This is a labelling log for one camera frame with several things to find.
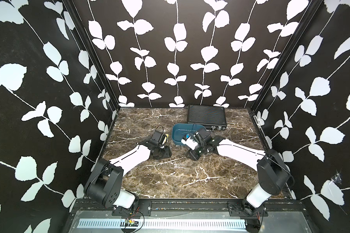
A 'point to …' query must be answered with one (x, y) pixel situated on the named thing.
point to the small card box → (167, 135)
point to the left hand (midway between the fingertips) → (170, 152)
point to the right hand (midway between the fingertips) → (187, 152)
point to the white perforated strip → (162, 224)
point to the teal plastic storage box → (179, 130)
